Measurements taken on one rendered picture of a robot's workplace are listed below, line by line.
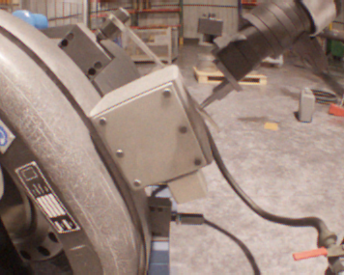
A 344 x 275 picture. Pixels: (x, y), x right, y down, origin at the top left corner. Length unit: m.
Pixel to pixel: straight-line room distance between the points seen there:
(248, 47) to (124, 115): 0.17
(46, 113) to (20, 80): 0.05
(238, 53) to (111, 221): 0.25
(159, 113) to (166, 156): 0.05
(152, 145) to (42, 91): 0.13
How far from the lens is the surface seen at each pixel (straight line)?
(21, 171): 0.30
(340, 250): 0.62
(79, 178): 0.28
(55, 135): 0.27
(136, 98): 0.25
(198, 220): 0.46
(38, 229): 0.57
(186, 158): 0.28
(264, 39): 0.33
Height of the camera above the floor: 0.88
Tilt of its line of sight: 24 degrees down
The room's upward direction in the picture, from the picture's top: 1 degrees counter-clockwise
